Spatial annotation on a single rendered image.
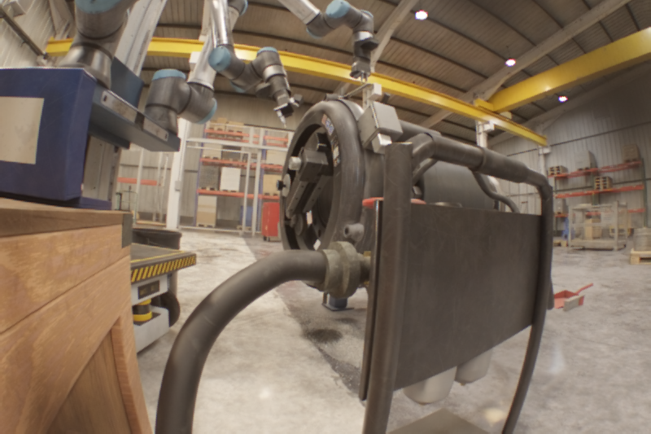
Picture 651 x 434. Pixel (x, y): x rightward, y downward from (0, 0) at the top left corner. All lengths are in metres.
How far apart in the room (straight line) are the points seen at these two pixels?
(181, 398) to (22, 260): 0.14
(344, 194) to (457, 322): 0.56
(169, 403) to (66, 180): 0.19
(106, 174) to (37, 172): 0.91
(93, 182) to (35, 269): 1.01
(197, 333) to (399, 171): 0.21
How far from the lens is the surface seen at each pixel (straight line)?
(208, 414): 0.76
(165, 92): 1.23
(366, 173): 0.82
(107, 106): 0.89
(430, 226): 0.29
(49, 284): 0.21
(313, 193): 1.17
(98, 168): 1.21
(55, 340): 0.22
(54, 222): 0.21
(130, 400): 0.46
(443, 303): 0.33
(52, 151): 0.27
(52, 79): 0.29
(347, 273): 0.27
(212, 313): 0.24
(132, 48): 1.36
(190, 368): 0.24
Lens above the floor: 0.48
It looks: 7 degrees up
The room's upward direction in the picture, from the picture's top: 3 degrees clockwise
